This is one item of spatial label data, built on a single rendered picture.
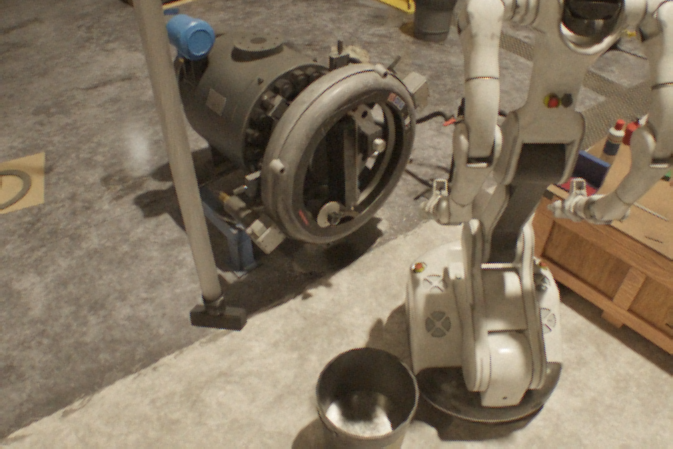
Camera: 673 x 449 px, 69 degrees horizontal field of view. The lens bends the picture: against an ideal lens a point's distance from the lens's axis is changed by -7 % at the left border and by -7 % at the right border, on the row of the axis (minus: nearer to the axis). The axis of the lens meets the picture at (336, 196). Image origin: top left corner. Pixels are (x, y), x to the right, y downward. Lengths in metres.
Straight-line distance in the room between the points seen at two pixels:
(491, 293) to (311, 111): 0.86
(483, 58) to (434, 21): 3.45
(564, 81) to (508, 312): 0.80
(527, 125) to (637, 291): 1.15
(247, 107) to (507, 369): 1.33
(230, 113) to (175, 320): 0.91
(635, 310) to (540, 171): 1.11
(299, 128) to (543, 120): 0.80
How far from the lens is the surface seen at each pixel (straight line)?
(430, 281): 1.94
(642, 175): 1.43
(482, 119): 1.18
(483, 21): 1.20
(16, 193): 3.40
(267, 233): 1.93
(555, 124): 1.42
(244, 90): 2.13
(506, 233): 1.77
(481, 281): 1.79
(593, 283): 2.46
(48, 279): 2.75
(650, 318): 2.44
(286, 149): 1.77
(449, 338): 1.91
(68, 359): 2.39
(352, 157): 1.95
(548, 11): 1.24
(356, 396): 1.91
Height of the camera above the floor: 1.80
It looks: 40 degrees down
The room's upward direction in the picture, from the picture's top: straight up
